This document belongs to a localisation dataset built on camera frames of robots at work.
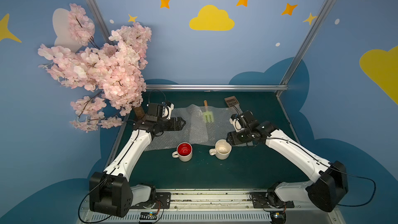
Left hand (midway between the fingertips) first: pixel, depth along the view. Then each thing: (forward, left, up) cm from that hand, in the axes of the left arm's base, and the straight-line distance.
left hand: (179, 120), depth 83 cm
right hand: (-6, -30, -4) cm, 31 cm away
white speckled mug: (-9, -25, -17) cm, 32 cm away
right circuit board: (-40, -51, -21) cm, 68 cm away
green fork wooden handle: (+16, -17, -19) cm, 30 cm away
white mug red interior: (-11, -3, -16) cm, 20 cm away
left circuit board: (-42, +12, -21) cm, 48 cm away
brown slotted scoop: (+32, -36, -20) cm, 52 cm away
